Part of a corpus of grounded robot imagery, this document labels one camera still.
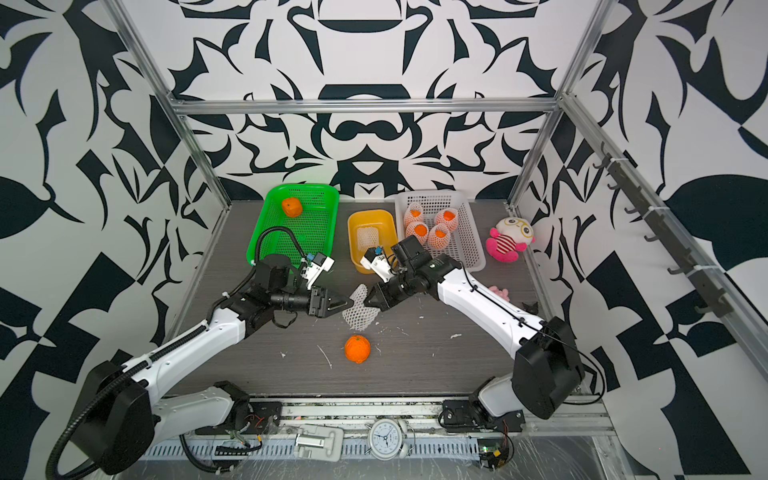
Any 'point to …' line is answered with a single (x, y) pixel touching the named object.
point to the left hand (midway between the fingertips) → (346, 297)
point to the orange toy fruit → (292, 207)
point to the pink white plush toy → (508, 238)
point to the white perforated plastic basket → (465, 242)
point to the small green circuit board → (492, 452)
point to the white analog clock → (386, 439)
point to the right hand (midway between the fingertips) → (365, 299)
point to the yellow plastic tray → (370, 229)
